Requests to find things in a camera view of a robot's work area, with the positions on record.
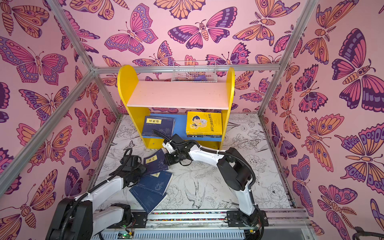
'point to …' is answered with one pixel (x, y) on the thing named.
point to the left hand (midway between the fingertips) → (145, 167)
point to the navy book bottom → (148, 199)
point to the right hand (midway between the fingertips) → (164, 160)
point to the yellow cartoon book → (204, 124)
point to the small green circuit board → (125, 235)
